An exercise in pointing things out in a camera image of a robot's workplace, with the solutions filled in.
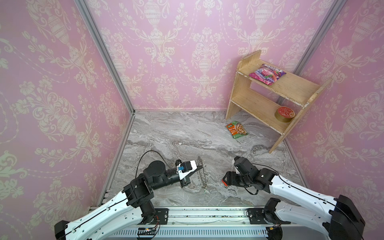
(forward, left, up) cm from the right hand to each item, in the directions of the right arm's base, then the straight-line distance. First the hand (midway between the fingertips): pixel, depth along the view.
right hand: (227, 180), depth 81 cm
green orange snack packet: (+38, -14, -5) cm, 41 cm away
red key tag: (-2, +2, 0) cm, 2 cm away
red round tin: (+29, -35, +19) cm, 50 cm away
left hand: (-3, +15, +24) cm, 28 cm away
